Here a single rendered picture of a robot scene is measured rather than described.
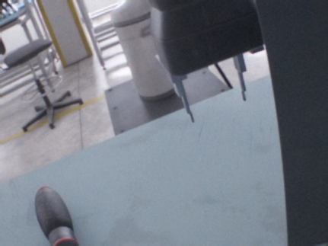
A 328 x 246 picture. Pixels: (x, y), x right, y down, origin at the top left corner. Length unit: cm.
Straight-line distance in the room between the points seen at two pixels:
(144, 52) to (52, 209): 47
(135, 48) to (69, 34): 355
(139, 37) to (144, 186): 43
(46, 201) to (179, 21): 16
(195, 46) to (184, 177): 10
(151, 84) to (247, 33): 48
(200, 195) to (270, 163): 6
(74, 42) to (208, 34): 402
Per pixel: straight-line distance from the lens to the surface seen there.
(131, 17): 65
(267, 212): 23
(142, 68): 69
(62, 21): 418
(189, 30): 22
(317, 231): 20
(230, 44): 23
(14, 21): 342
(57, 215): 25
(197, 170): 27
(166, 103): 69
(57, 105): 309
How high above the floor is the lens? 117
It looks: 32 degrees down
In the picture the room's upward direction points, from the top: 19 degrees counter-clockwise
